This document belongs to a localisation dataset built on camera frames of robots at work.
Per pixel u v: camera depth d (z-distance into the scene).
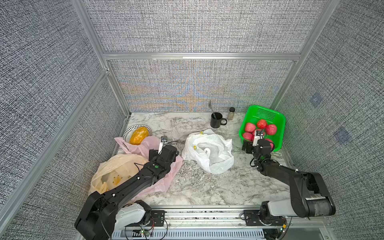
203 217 0.75
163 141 0.72
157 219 0.73
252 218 0.73
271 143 0.75
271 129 1.02
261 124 1.05
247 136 0.98
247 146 0.82
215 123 1.08
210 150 0.90
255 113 1.17
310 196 0.44
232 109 1.10
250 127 1.03
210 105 1.06
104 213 0.39
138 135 0.98
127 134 1.03
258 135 0.78
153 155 0.74
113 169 0.79
